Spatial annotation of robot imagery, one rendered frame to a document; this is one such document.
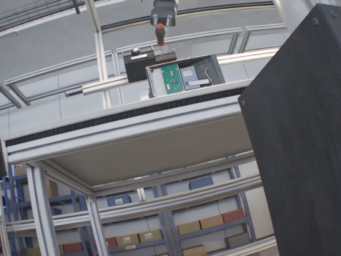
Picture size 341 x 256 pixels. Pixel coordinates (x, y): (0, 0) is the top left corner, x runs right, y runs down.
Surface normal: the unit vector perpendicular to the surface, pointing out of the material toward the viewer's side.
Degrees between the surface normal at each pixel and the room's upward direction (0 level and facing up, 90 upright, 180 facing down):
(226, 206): 90
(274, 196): 90
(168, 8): 87
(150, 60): 177
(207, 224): 90
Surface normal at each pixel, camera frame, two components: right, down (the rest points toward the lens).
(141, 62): 0.23, 0.94
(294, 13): -0.86, 0.05
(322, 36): -0.95, 0.15
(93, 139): 0.04, -0.32
